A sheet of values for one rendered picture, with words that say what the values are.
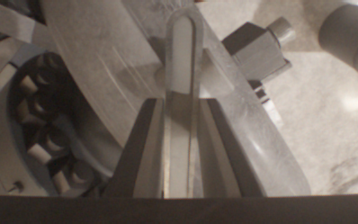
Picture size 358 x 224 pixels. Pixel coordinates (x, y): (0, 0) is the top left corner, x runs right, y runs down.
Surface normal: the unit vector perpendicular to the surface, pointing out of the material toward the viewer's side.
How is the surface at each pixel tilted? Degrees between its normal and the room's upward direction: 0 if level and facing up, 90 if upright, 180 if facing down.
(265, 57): 4
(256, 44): 4
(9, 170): 35
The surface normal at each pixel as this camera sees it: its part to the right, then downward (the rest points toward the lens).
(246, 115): 0.40, -0.01
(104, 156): -0.12, 0.46
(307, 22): 0.06, 0.57
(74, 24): -0.31, 0.07
